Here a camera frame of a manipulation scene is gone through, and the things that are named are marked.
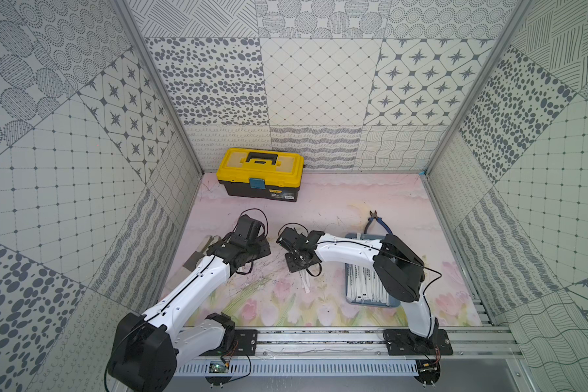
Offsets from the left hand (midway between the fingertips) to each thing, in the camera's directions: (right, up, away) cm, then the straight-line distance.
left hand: (264, 241), depth 83 cm
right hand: (+11, -10, +6) cm, 16 cm away
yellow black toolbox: (-4, +25, +14) cm, 29 cm away
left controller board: (-12, -35, -11) cm, 39 cm away
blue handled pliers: (+44, +7, +21) cm, 49 cm away
